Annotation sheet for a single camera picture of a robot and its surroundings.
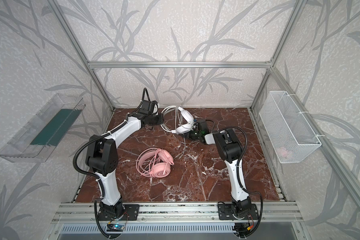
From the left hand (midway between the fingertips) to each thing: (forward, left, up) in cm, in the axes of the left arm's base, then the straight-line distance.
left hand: (166, 114), depth 95 cm
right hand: (-4, -9, -13) cm, 16 cm away
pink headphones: (-33, +1, -7) cm, 34 cm away
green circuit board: (-59, +20, -16) cm, 64 cm away
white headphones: (-13, -12, +3) cm, 18 cm away
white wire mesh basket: (-29, -57, +21) cm, 67 cm away
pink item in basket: (-29, -62, +7) cm, 69 cm away
